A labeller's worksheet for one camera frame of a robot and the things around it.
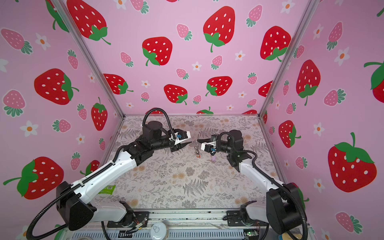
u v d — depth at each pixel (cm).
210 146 62
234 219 73
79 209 39
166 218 76
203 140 73
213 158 97
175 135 57
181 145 64
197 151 80
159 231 67
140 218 75
